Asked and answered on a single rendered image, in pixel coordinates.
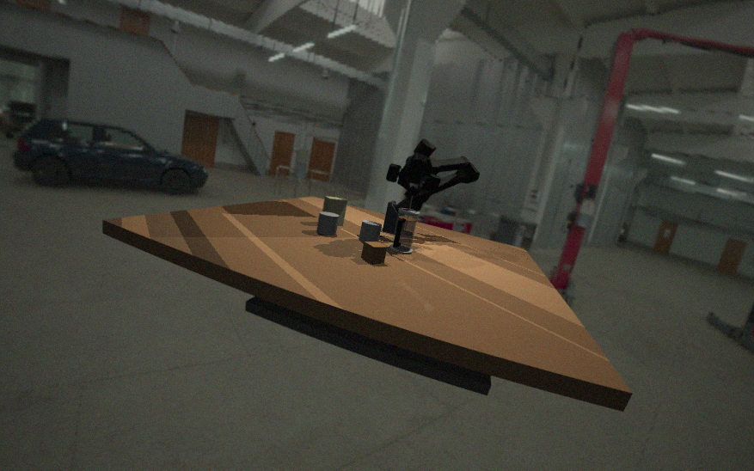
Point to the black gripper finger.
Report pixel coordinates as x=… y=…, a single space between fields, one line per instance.
x=423 y=183
x=404 y=179

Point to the grey cylinder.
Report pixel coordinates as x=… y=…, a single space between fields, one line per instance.
x=327 y=223
x=370 y=231

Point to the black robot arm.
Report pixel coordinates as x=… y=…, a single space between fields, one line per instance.
x=466 y=173

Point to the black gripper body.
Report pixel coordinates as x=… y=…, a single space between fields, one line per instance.
x=414 y=177

